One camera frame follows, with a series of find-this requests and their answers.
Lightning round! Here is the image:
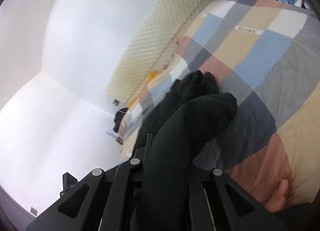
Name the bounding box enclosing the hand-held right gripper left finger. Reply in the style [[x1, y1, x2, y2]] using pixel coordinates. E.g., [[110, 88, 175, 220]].
[[25, 133, 154, 231]]

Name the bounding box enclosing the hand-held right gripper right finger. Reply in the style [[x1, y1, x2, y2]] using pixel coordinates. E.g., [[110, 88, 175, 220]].
[[187, 167, 288, 231]]

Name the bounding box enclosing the black puffer jacket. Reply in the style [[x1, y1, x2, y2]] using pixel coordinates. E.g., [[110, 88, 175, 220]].
[[130, 70, 238, 231]]

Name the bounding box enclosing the white spray bottle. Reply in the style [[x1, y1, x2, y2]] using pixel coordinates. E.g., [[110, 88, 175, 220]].
[[105, 128, 123, 139]]

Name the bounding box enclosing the black bag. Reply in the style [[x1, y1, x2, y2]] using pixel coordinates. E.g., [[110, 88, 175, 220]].
[[113, 108, 129, 133]]

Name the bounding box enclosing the person's bare foot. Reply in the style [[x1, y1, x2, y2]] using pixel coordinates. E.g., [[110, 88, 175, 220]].
[[265, 180, 291, 213]]

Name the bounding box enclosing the yellow pillow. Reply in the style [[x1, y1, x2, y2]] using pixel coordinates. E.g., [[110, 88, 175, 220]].
[[147, 70, 158, 84]]

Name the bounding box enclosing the person's leg in dark pants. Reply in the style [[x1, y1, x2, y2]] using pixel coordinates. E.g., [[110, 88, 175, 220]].
[[272, 202, 315, 231]]

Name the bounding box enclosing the checkered patchwork bedspread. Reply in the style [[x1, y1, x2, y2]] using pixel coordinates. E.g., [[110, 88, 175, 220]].
[[119, 0, 320, 211]]

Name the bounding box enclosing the cream quilted headboard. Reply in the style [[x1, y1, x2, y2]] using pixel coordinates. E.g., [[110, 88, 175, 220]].
[[106, 0, 220, 104]]

